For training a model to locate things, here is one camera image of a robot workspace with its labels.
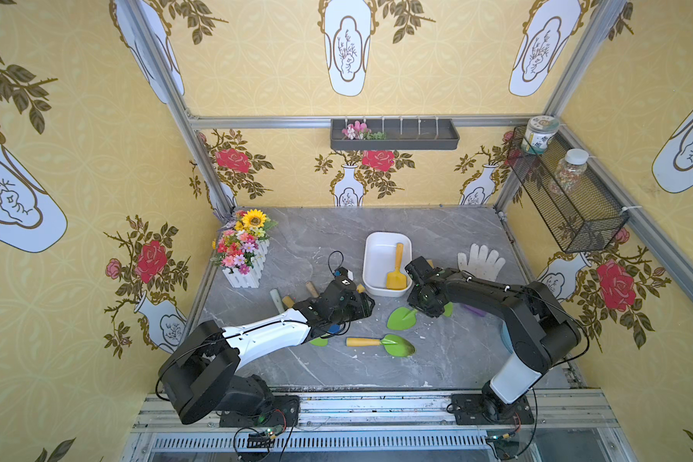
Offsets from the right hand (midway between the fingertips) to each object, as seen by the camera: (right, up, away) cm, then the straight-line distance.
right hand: (418, 301), depth 95 cm
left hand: (-19, +2, -9) cm, 21 cm away
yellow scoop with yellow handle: (-19, +4, -3) cm, 20 cm away
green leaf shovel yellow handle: (-6, -4, -5) cm, 9 cm away
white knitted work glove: (+25, +12, +9) cm, 29 cm away
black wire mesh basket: (+43, +30, -12) cm, 54 cm away
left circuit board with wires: (-44, -29, -23) cm, 57 cm away
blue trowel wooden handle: (-27, -2, -21) cm, 34 cm away
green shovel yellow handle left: (-31, -10, -10) cm, 34 cm away
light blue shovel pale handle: (-46, +1, -2) cm, 46 cm away
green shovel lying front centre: (-10, -10, -11) cm, 18 cm away
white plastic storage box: (-12, +13, +11) cm, 21 cm away
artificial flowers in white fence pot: (-56, +18, -6) cm, 59 cm away
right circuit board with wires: (+8, -20, -38) cm, 44 cm away
